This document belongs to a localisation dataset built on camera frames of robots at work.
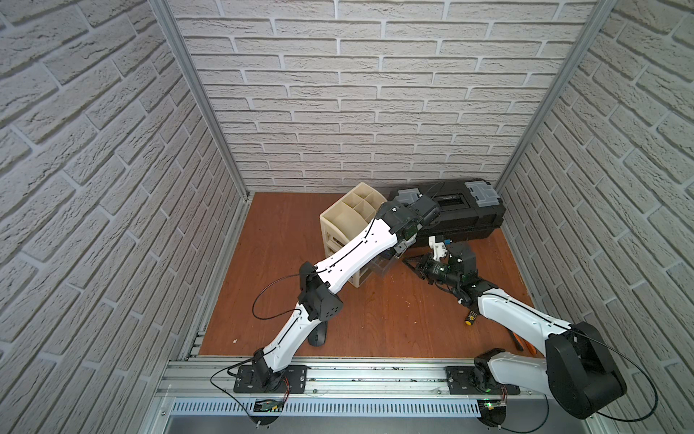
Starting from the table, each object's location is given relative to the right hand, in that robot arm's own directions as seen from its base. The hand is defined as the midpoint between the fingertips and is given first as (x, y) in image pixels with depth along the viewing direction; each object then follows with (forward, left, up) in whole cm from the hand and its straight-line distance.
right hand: (405, 259), depth 82 cm
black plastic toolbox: (+17, -26, +3) cm, 31 cm away
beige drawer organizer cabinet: (+12, +17, +8) cm, 23 cm away
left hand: (+6, +2, +7) cm, 10 cm away
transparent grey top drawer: (-5, +10, +6) cm, 13 cm away
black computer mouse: (-17, +28, -14) cm, 36 cm away
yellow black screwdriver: (-15, -20, -13) cm, 28 cm away
